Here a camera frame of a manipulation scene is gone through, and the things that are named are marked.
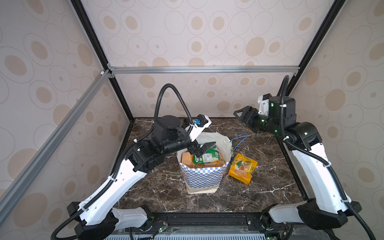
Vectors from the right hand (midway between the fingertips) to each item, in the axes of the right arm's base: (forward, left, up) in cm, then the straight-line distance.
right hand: (235, 116), depth 62 cm
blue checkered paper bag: (-17, +12, -26) cm, 33 cm away
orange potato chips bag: (-3, +19, -30) cm, 36 cm away
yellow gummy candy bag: (-5, -10, -38) cm, 40 cm away
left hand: (-10, +12, +2) cm, 15 cm away
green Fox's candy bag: (-2, +9, -28) cm, 29 cm away
